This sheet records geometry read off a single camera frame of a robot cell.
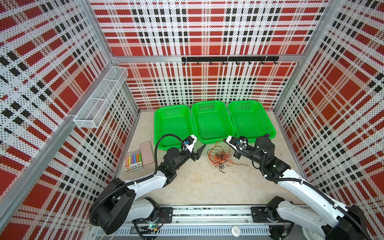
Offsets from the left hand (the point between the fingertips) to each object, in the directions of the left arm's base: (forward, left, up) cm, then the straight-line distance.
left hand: (200, 142), depth 79 cm
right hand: (-3, -13, +7) cm, 15 cm away
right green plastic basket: (+32, -39, -19) cm, 54 cm away
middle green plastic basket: (+32, -9, -19) cm, 39 cm away
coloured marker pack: (-1, +43, -19) cm, 47 cm away
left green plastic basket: (+35, +22, -20) cm, 46 cm away
